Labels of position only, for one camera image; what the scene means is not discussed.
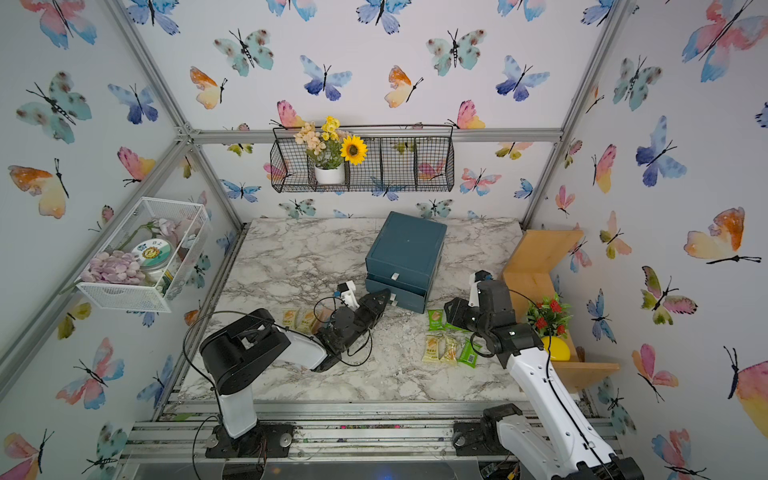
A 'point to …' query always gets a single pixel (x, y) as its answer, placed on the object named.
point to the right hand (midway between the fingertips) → (453, 304)
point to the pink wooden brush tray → (324, 313)
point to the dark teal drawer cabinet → (405, 259)
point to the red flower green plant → (549, 317)
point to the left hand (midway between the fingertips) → (395, 291)
